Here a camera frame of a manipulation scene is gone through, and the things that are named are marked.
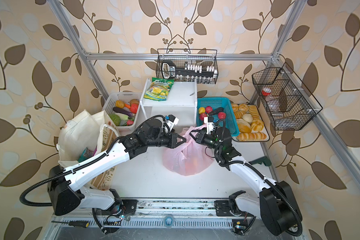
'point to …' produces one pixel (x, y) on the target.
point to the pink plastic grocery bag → (190, 157)
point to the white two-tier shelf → (181, 101)
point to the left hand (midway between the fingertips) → (188, 140)
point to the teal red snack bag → (86, 154)
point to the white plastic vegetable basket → (122, 108)
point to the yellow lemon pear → (201, 110)
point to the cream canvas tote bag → (84, 129)
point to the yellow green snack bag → (159, 89)
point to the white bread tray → (264, 130)
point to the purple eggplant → (121, 111)
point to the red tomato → (133, 108)
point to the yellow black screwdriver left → (80, 224)
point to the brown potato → (120, 104)
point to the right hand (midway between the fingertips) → (189, 133)
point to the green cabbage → (115, 119)
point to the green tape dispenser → (265, 160)
